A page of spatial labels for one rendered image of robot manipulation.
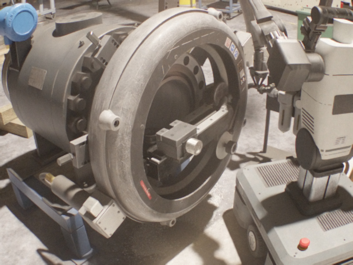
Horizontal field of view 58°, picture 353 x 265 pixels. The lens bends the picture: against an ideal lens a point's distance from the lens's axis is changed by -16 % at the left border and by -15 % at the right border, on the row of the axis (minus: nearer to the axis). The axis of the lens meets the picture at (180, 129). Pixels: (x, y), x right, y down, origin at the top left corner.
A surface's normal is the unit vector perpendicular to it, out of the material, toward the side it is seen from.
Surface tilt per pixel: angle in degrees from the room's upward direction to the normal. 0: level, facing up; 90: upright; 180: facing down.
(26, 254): 0
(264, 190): 0
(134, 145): 90
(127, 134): 87
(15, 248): 0
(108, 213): 90
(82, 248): 90
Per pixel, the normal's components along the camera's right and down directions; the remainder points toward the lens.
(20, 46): 0.79, 0.28
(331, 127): 0.19, 0.46
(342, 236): -0.02, -0.88
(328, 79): -0.39, 0.44
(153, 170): -0.61, 0.42
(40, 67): -0.51, -0.22
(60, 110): -0.61, 0.22
